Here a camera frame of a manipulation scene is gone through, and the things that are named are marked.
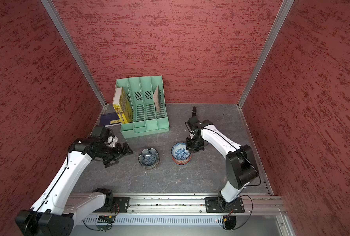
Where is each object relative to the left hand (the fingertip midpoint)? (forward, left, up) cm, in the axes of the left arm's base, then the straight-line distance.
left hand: (125, 159), depth 74 cm
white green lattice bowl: (-1, -11, -9) cm, 14 cm away
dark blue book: (+38, +25, -14) cm, 48 cm away
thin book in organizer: (+49, -11, -3) cm, 50 cm away
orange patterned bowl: (+4, -30, -13) cm, 33 cm away
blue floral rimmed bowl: (+9, -28, -10) cm, 31 cm away
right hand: (+7, -34, -7) cm, 35 cm away
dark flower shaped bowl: (+6, -10, -10) cm, 15 cm away
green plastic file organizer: (+57, -1, -7) cm, 57 cm away
